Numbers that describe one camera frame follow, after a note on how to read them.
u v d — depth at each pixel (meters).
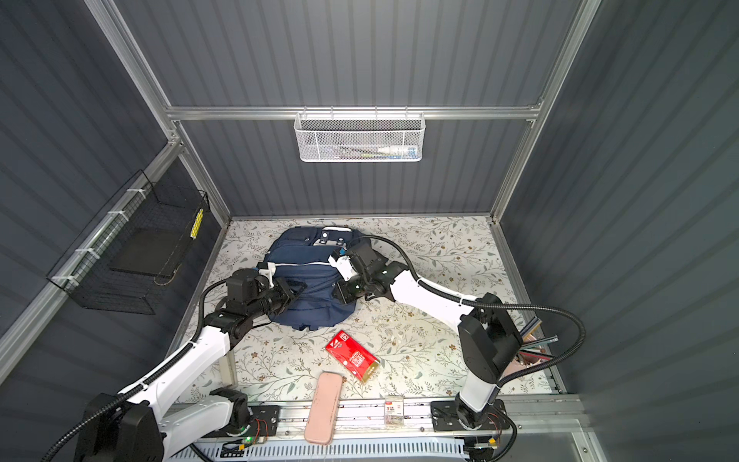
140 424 0.39
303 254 0.90
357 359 0.83
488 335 0.45
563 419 0.74
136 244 0.75
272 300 0.70
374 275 0.64
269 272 0.77
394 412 0.73
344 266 0.75
